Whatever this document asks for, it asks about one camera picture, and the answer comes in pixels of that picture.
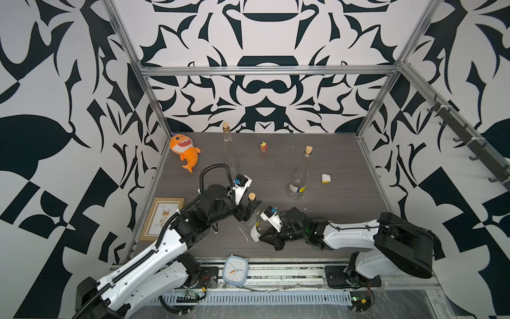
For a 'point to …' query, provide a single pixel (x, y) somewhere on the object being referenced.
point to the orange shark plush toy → (182, 145)
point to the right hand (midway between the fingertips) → (259, 237)
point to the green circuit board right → (361, 300)
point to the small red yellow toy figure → (263, 146)
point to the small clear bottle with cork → (255, 214)
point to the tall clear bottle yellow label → (299, 179)
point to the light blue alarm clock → (235, 270)
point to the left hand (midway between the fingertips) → (250, 191)
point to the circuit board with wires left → (192, 296)
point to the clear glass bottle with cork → (231, 158)
